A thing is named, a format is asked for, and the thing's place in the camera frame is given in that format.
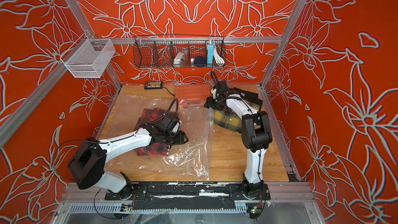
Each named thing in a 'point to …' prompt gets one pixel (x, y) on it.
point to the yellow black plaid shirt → (225, 116)
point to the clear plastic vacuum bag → (193, 160)
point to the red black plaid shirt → (148, 116)
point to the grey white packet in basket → (181, 58)
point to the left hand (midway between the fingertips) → (187, 140)
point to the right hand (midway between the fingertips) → (205, 104)
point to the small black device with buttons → (148, 85)
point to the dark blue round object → (200, 61)
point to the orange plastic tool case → (192, 95)
